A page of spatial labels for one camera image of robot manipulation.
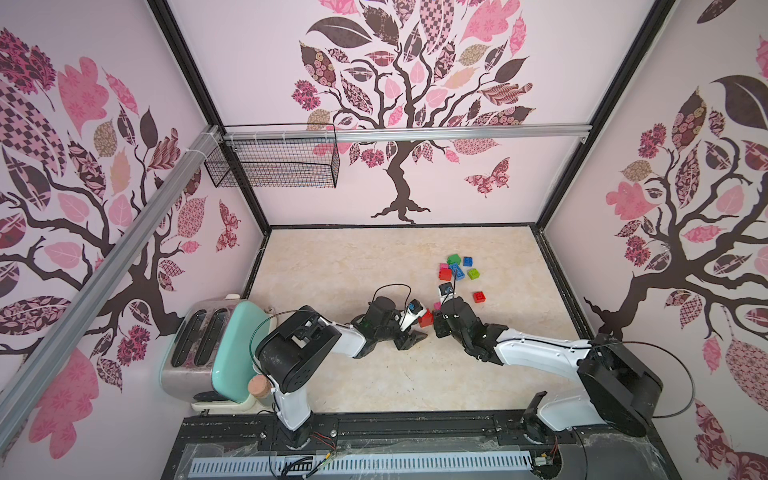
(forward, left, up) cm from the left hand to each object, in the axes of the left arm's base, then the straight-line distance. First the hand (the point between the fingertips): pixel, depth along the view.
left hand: (420, 331), depth 90 cm
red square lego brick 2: (+12, -21, 0) cm, 24 cm away
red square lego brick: (-1, -1, +10) cm, 10 cm away
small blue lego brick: (+27, -19, 0) cm, 34 cm away
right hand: (+4, -5, +6) cm, 8 cm away
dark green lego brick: (+28, -14, +1) cm, 31 cm away
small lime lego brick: (+21, -21, 0) cm, 30 cm away
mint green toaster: (-11, +54, +14) cm, 57 cm away
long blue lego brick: (+23, -15, -1) cm, 28 cm away
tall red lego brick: (+22, -11, -1) cm, 25 cm away
